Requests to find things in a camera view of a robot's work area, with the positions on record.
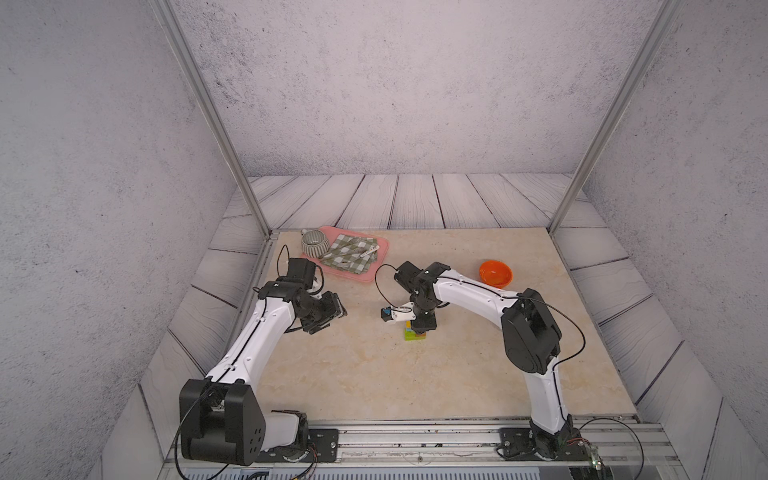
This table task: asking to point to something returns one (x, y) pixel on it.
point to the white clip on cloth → (371, 250)
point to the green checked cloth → (355, 254)
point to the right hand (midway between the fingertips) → (421, 320)
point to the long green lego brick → (412, 336)
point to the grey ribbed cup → (315, 244)
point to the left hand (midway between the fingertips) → (344, 314)
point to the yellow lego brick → (407, 323)
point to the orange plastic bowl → (496, 273)
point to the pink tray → (371, 273)
